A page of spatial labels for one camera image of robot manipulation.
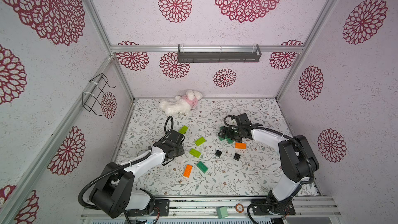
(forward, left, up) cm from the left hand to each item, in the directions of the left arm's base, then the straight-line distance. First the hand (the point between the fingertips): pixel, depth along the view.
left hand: (179, 150), depth 89 cm
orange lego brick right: (+4, -37, -3) cm, 37 cm away
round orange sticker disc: (-28, -31, -3) cm, 42 cm away
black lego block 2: (-3, -34, -3) cm, 34 cm away
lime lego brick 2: (+8, -12, -3) cm, 15 cm away
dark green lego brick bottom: (-9, -13, -2) cm, 16 cm away
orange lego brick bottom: (-11, -5, -2) cm, 12 cm away
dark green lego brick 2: (+9, -26, -2) cm, 27 cm away
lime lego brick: (+16, -2, -2) cm, 16 cm away
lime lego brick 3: (0, -10, -3) cm, 10 cm away
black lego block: (-1, -23, -2) cm, 23 cm away
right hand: (+10, -26, +2) cm, 28 cm away
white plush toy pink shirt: (+31, 0, +5) cm, 31 cm away
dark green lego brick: (+8, -31, -3) cm, 32 cm away
